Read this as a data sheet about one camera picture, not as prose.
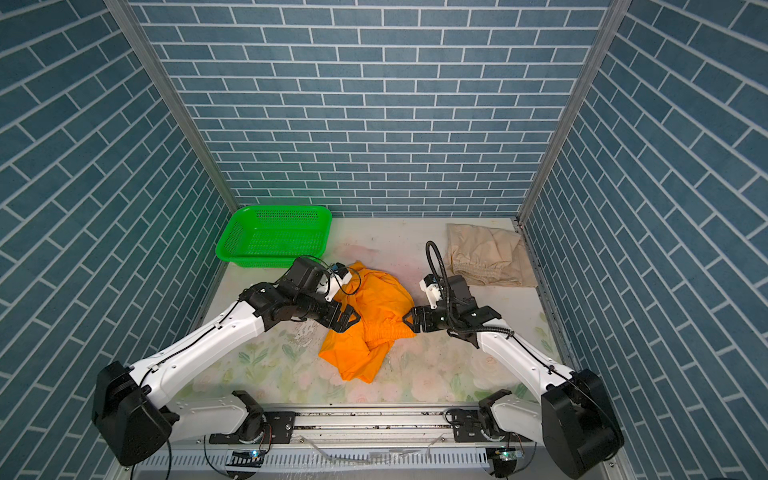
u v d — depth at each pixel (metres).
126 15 0.70
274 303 0.54
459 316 0.65
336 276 0.70
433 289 0.77
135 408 0.38
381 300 0.88
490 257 1.05
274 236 1.16
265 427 0.72
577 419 0.41
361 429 0.76
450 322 0.63
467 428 0.74
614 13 0.71
